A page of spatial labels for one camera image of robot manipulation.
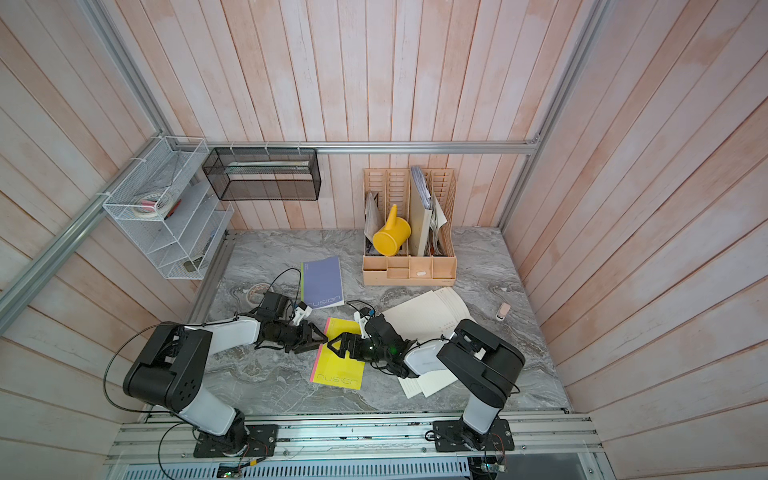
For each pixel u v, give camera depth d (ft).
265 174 3.47
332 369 2.82
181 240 2.55
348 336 2.51
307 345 2.67
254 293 3.31
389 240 3.14
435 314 3.16
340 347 2.52
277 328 2.53
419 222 3.41
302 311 2.88
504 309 3.11
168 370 1.50
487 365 1.61
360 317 2.73
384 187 3.64
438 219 3.14
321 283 3.41
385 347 2.30
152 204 2.41
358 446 2.40
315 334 2.78
